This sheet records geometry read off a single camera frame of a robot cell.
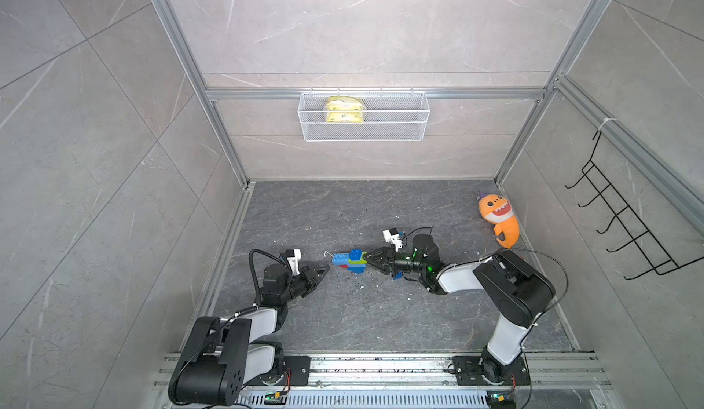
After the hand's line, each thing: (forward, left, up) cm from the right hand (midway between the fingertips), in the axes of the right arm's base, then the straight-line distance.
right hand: (366, 261), depth 82 cm
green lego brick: (0, +3, -1) cm, 3 cm away
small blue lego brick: (-4, -10, 0) cm, 11 cm away
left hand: (+1, +11, -4) cm, 12 cm away
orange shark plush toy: (+23, -50, -6) cm, 56 cm away
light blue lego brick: (+1, +3, -7) cm, 8 cm away
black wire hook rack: (-10, -66, +18) cm, 69 cm away
